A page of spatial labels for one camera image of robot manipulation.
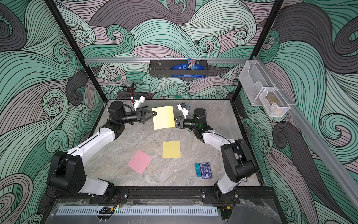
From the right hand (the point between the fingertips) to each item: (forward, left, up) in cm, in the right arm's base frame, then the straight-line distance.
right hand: (168, 121), depth 79 cm
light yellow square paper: (-3, +2, +7) cm, 7 cm away
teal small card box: (-20, -17, -24) cm, 36 cm away
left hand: (-1, +6, +9) cm, 11 cm away
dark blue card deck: (-21, -22, -21) cm, 37 cm away
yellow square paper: (-7, -1, -22) cm, 23 cm away
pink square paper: (-14, +20, -25) cm, 35 cm away
